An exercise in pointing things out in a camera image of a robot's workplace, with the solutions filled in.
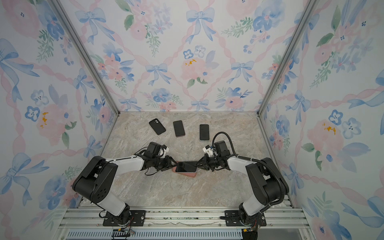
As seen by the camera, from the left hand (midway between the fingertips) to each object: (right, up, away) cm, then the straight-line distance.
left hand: (176, 164), depth 90 cm
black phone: (+6, -3, +5) cm, 8 cm away
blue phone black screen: (+18, +18, +19) cm, 32 cm away
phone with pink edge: (0, +21, +20) cm, 29 cm away
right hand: (+11, +1, -4) cm, 12 cm away
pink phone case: (+9, -6, -1) cm, 11 cm away
